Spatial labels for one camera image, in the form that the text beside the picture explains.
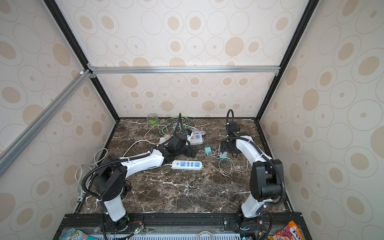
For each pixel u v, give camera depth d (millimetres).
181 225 730
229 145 785
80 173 799
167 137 1000
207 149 1000
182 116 1207
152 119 1117
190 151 790
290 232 687
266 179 460
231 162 946
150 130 1147
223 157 930
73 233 686
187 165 918
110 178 470
